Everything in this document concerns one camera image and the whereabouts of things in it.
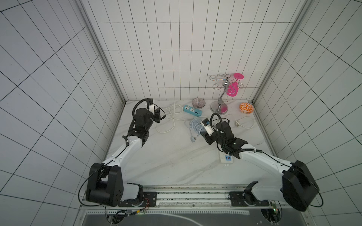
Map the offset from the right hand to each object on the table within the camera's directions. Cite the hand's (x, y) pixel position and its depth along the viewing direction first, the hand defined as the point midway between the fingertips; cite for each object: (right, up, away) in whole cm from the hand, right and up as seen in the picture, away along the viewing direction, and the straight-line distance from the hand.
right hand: (204, 126), depth 85 cm
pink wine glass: (+28, +28, +28) cm, 48 cm away
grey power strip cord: (-10, +1, +5) cm, 11 cm away
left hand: (-30, +10, 0) cm, 32 cm away
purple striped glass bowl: (0, +16, +32) cm, 36 cm away
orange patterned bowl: (+39, +12, +28) cm, 50 cm away
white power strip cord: (+28, 0, +18) cm, 33 cm away
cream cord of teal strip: (-26, +1, +20) cm, 33 cm away
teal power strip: (-6, +10, +25) cm, 28 cm away
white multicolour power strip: (+14, -20, 0) cm, 24 cm away
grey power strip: (-4, +1, -2) cm, 4 cm away
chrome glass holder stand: (+17, +12, +29) cm, 36 cm away
